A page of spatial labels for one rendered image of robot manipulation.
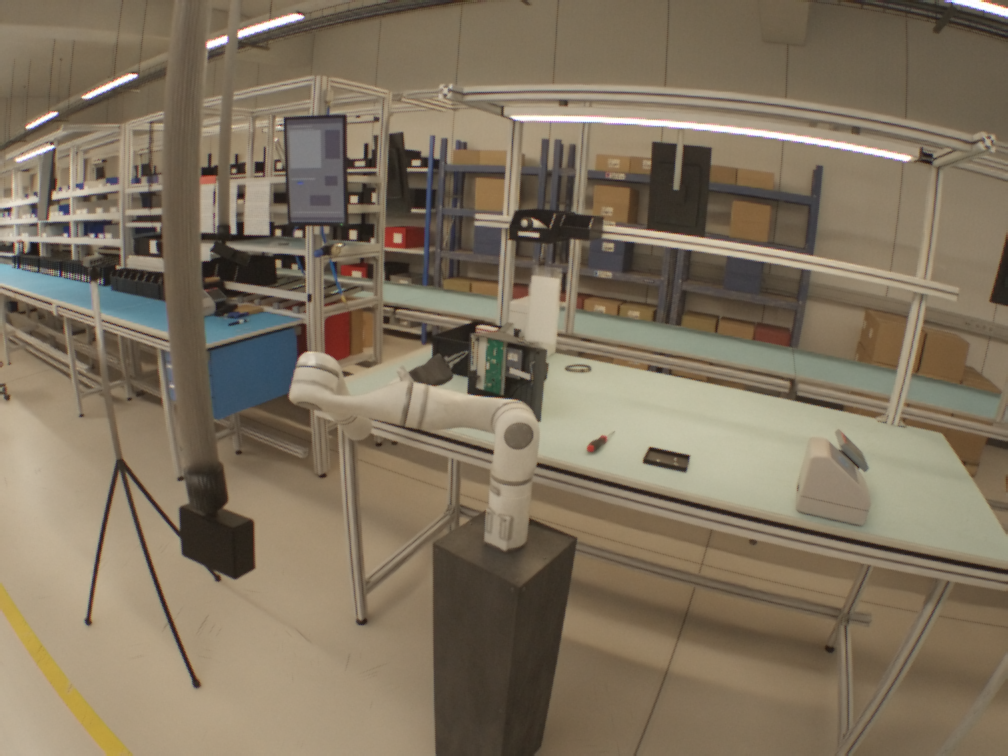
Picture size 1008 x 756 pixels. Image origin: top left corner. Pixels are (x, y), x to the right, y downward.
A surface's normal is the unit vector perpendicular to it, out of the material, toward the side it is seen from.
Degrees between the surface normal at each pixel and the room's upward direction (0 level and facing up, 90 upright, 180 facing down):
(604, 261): 90
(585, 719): 0
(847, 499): 90
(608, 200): 90
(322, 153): 101
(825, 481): 90
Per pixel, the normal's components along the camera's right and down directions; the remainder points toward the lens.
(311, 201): -0.04, 0.48
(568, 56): -0.45, 0.25
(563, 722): 0.07, -0.95
